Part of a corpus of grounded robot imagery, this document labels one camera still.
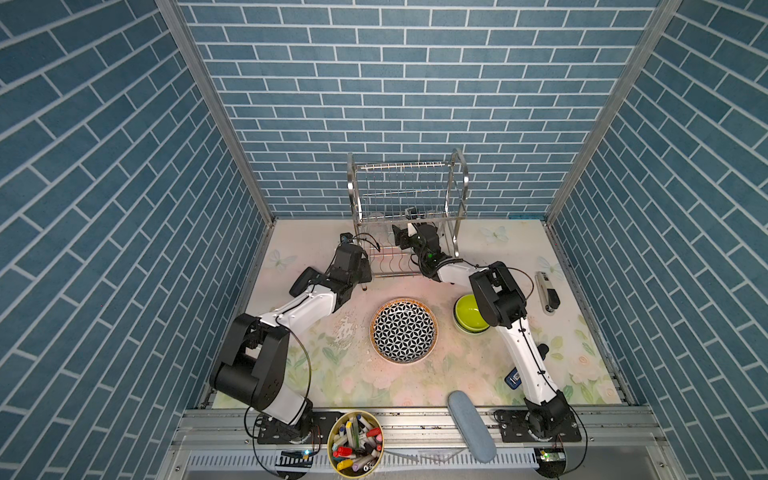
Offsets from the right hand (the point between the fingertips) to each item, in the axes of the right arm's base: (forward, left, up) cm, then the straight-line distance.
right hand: (401, 219), depth 106 cm
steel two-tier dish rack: (-5, +6, +16) cm, 18 cm away
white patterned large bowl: (-37, -4, -10) cm, 39 cm away
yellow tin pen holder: (-67, +5, -3) cm, 67 cm away
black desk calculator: (-21, +31, -9) cm, 38 cm away
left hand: (-21, +10, +1) cm, 23 cm away
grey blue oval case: (-61, -22, -10) cm, 65 cm away
